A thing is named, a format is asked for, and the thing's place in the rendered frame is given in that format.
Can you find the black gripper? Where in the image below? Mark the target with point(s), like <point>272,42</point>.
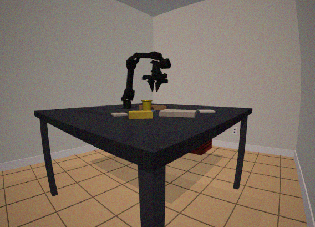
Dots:
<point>151,80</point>

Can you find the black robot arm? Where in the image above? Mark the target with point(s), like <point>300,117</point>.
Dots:
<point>131,65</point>

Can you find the yellow cup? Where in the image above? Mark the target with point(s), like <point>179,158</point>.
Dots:
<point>146,104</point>

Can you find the yellow rectangular block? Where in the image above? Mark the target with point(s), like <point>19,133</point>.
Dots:
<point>145,114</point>

